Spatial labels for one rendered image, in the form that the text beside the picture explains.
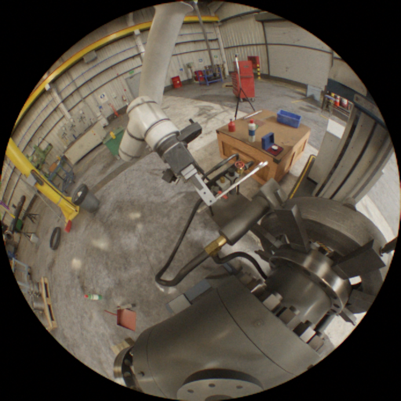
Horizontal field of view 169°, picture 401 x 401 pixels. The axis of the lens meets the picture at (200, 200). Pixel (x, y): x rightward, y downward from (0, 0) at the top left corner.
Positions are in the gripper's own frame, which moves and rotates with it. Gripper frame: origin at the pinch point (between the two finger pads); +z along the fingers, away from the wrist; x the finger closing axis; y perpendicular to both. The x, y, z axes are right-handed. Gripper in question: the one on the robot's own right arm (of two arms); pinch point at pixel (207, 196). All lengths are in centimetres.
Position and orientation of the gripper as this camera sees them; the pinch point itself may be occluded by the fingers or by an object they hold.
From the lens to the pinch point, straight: 34.0
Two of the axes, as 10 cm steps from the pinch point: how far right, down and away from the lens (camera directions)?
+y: -8.1, 5.9, 0.7
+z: 5.9, 8.0, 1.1
